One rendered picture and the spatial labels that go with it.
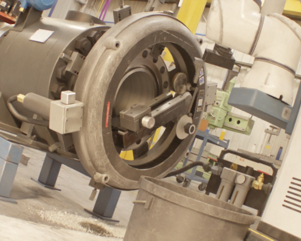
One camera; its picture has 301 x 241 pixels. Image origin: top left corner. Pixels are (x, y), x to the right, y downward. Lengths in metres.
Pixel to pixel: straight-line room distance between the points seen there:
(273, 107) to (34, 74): 1.12
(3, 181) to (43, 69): 0.52
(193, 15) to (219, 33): 4.38
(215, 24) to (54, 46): 0.87
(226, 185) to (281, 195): 1.41
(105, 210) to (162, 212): 1.49
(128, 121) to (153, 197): 0.82
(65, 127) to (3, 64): 0.77
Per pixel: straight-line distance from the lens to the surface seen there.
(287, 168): 1.40
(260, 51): 1.67
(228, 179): 2.77
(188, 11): 6.04
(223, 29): 1.65
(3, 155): 2.13
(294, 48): 1.67
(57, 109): 1.85
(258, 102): 1.58
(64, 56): 1.90
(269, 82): 1.61
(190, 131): 2.29
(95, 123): 1.91
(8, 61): 2.48
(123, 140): 2.01
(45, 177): 2.97
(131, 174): 2.13
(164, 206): 1.17
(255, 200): 2.77
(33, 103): 1.99
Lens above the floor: 0.45
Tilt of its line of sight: 3 degrees up
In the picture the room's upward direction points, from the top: 20 degrees clockwise
